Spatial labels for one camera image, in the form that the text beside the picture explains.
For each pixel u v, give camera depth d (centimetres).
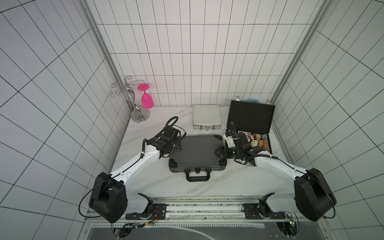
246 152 65
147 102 101
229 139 79
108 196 40
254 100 114
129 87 94
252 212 72
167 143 61
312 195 41
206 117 108
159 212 72
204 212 74
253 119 101
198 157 84
